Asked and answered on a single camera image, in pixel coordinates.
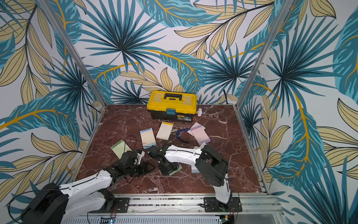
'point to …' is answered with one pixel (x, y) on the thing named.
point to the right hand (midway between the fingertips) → (168, 171)
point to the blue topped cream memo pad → (148, 138)
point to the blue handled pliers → (178, 133)
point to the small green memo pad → (120, 148)
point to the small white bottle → (199, 112)
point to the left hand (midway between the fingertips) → (152, 170)
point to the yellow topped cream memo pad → (165, 130)
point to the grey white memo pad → (194, 170)
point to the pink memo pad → (200, 135)
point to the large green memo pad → (179, 168)
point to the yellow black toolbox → (172, 105)
